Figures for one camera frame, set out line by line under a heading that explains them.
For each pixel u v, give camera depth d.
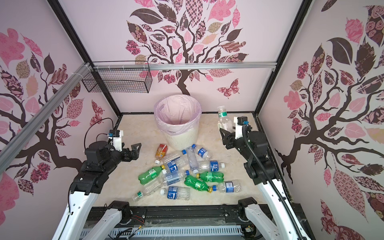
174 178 0.81
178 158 0.90
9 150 0.50
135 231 0.69
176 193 0.76
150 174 0.83
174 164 0.86
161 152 0.92
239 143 0.58
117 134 0.60
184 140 0.88
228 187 0.78
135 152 0.63
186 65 0.94
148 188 0.83
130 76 0.95
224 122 0.63
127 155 0.61
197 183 0.79
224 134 0.64
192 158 0.93
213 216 0.75
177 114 1.01
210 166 0.87
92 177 0.46
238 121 0.56
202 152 0.92
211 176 0.81
